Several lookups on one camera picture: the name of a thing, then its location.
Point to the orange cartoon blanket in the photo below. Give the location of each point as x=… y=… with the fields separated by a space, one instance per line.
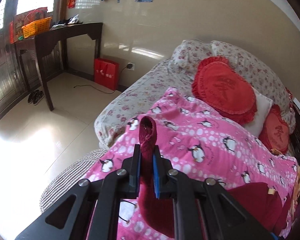
x=295 y=195

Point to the black slippers pair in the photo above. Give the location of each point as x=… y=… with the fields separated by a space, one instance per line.
x=35 y=97

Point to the red box on table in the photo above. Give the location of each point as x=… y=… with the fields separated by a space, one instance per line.
x=15 y=26

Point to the red paper wall decoration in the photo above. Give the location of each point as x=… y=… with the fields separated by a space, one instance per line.
x=71 y=4

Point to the dark red garment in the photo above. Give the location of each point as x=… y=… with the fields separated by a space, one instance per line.
x=160 y=204

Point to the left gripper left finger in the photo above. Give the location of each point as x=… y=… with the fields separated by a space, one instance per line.
x=89 y=210

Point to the dark wooden console table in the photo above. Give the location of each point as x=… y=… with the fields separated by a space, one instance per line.
x=43 y=44

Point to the white pillow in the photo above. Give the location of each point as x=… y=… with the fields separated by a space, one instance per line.
x=264 y=105

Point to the red gift bag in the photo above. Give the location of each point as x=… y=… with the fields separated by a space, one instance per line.
x=106 y=73

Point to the pink penguin blanket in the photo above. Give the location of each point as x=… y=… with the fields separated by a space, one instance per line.
x=202 y=144

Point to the small red heart cushion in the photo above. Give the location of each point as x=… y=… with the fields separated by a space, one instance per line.
x=275 y=132

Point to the large red heart cushion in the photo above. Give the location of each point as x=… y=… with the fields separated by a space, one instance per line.
x=218 y=85

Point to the orange plastic basket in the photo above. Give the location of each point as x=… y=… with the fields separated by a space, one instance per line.
x=36 y=27

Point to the striped grey mattress edge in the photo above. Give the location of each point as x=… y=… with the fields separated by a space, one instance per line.
x=68 y=178

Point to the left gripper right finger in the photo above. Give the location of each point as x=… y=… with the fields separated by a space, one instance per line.
x=203 y=209

